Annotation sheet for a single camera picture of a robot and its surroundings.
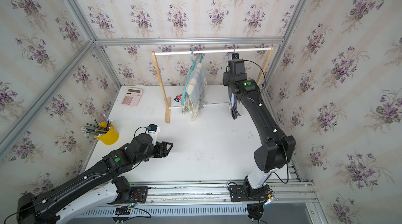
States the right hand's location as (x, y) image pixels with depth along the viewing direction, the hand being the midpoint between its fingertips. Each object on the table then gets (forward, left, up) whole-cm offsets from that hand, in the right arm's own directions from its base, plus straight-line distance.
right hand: (233, 73), depth 80 cm
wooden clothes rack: (0, +39, -23) cm, 45 cm away
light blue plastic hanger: (+3, -3, -25) cm, 26 cm away
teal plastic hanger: (+30, +26, -20) cm, 44 cm away
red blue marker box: (+10, +34, -32) cm, 48 cm away
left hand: (-32, +31, -20) cm, 49 cm away
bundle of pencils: (-24, +71, -18) cm, 78 cm away
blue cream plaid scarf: (-4, +20, -11) cm, 23 cm away
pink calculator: (+9, +67, -31) cm, 75 cm away
